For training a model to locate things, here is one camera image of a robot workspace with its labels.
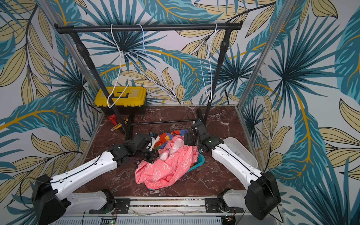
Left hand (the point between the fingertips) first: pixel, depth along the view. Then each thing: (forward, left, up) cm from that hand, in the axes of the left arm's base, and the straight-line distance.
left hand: (158, 157), depth 76 cm
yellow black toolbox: (+44, +27, 0) cm, 52 cm away
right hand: (+13, -18, +1) cm, 22 cm away
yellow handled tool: (+27, +34, -11) cm, 45 cm away
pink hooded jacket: (-3, -8, +4) cm, 10 cm away
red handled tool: (+38, +41, -13) cm, 57 cm away
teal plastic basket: (0, -24, -5) cm, 24 cm away
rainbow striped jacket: (+13, -1, -2) cm, 13 cm away
